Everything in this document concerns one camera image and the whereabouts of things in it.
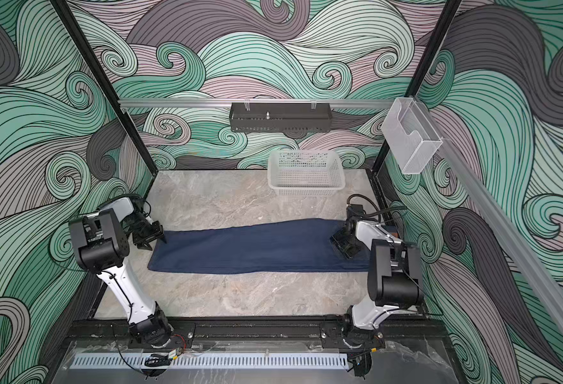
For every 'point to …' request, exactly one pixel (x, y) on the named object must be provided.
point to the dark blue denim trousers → (301, 246)
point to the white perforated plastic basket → (305, 173)
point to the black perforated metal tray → (281, 118)
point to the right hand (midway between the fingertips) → (334, 246)
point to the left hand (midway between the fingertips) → (158, 241)
